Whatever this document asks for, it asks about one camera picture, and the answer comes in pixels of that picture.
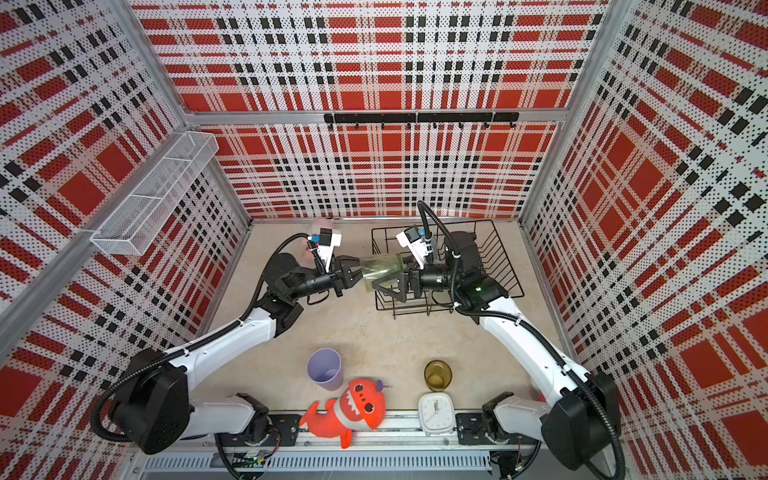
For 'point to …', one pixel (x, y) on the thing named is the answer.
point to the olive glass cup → (437, 375)
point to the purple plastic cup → (324, 367)
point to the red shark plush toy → (361, 407)
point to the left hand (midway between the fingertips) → (375, 269)
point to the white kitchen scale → (436, 412)
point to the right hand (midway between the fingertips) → (382, 281)
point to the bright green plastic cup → (378, 267)
